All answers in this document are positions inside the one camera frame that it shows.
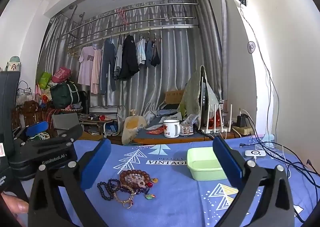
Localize light green plastic tray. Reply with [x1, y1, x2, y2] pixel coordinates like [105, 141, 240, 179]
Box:
[187, 147, 227, 181]

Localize brown wooden bead bracelet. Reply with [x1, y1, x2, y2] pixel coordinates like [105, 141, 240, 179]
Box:
[119, 169, 153, 189]

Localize gold chain bracelet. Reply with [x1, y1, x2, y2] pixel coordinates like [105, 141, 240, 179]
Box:
[113, 187, 136, 209]

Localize left hand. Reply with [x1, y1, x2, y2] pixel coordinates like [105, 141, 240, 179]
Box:
[1, 193, 29, 218]

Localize small white charging device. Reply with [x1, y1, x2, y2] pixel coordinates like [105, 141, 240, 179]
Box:
[245, 150, 266, 159]

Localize grey laptop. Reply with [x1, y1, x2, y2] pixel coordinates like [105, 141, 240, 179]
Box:
[52, 113, 79, 135]

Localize beige power strip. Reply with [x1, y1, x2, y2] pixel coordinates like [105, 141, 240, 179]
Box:
[232, 126, 253, 137]

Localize white wifi router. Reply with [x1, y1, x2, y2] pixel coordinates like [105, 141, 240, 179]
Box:
[200, 104, 233, 134]

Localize blue printed bed sheet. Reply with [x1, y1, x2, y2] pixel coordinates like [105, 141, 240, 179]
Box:
[85, 141, 317, 226]

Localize black power adapter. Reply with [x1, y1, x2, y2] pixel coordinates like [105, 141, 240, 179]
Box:
[236, 114, 247, 127]

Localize dark green duffel bag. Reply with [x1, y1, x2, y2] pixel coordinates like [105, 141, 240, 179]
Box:
[50, 80, 80, 109]

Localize beige tote bag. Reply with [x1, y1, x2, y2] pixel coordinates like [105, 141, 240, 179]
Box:
[121, 110, 147, 145]

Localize wooden desk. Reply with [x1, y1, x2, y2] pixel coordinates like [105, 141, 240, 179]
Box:
[132, 114, 237, 145]

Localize pink red bag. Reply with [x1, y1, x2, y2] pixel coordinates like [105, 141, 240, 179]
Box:
[52, 67, 71, 84]

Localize red packet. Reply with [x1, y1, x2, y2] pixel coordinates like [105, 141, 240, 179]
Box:
[146, 126, 164, 135]

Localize white enamel mug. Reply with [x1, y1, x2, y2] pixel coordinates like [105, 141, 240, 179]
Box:
[163, 119, 180, 138]

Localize cloth covered monitor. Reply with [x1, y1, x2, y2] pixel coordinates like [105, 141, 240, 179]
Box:
[178, 65, 219, 128]

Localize cardboard box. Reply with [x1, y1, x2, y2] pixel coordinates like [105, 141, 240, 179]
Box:
[165, 90, 184, 104]

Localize pink t-shirt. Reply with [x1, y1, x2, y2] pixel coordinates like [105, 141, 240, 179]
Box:
[78, 46, 94, 86]

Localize black t-shirt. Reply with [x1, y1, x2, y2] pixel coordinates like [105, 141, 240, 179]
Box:
[119, 35, 139, 80]

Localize blue jeans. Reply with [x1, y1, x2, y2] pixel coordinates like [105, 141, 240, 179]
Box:
[99, 39, 116, 94]

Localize grey curtain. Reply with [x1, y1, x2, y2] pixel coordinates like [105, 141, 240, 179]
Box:
[36, 0, 228, 122]

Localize metal clothes rack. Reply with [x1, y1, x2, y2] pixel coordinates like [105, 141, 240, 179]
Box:
[56, 0, 199, 50]

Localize black cable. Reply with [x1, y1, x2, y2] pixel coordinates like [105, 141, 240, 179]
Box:
[238, 112, 320, 183]

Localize white charging cable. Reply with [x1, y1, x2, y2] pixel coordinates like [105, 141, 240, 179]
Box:
[253, 145, 292, 180]

